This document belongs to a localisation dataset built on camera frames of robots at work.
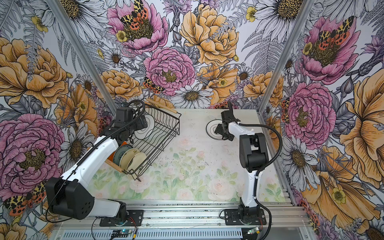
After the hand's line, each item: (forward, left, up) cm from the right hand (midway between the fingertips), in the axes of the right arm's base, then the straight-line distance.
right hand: (222, 136), depth 102 cm
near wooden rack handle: (-27, +57, +17) cm, 65 cm away
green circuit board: (-51, +54, -3) cm, 74 cm away
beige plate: (-21, +51, +8) cm, 55 cm away
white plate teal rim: (+10, +6, -2) cm, 12 cm away
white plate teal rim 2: (+4, +53, +1) cm, 53 cm away
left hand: (-5, +50, +20) cm, 54 cm away
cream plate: (-19, +55, +11) cm, 59 cm away
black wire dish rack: (+9, +38, -1) cm, 39 cm away
